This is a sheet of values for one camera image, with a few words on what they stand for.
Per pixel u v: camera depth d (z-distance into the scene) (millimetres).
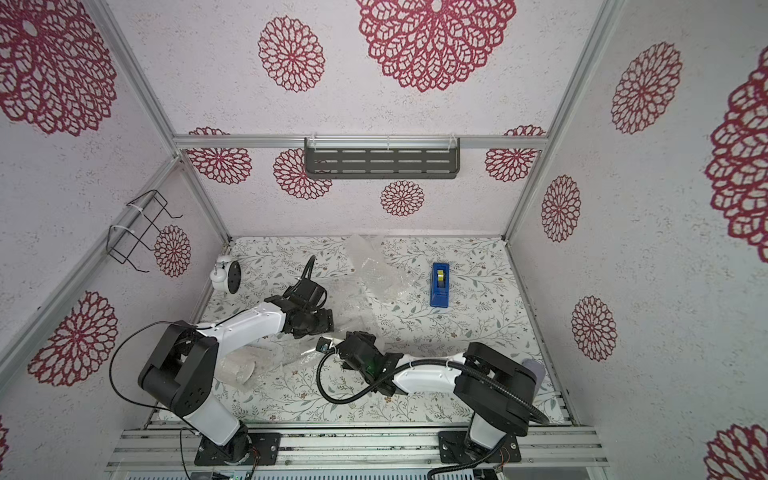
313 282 745
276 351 906
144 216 794
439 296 972
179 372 455
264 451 744
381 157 937
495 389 440
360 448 760
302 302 730
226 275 962
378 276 983
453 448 741
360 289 1056
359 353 626
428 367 532
